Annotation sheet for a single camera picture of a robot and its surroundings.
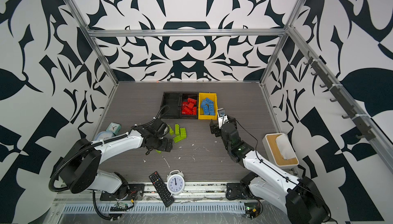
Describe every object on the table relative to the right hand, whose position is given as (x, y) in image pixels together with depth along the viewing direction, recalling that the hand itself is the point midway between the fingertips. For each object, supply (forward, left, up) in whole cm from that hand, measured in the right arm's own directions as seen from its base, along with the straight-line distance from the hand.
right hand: (220, 117), depth 81 cm
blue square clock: (-2, +67, -13) cm, 69 cm away
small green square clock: (+2, +62, -13) cm, 64 cm away
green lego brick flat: (-5, +24, -16) cm, 29 cm away
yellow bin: (+22, +1, -11) cm, 25 cm away
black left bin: (+21, +29, -10) cm, 37 cm away
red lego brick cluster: (+17, +17, -12) cm, 27 cm away
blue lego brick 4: (+14, +3, -13) cm, 19 cm away
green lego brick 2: (+1, +25, -14) cm, 28 cm away
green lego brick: (0, +28, -15) cm, 32 cm away
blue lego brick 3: (+13, +6, -12) cm, 19 cm away
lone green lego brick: (-13, +33, -15) cm, 39 cm away
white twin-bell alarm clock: (-28, +23, -14) cm, 39 cm away
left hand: (-8, +30, -14) cm, 34 cm away
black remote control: (-30, +30, -15) cm, 45 cm away
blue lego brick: (+20, +3, -14) cm, 25 cm away
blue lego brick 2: (+20, +8, -14) cm, 26 cm away
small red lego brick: (+13, +14, -12) cm, 23 cm away
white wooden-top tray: (-13, -31, -13) cm, 36 cm away
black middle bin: (+21, +21, -9) cm, 31 cm away
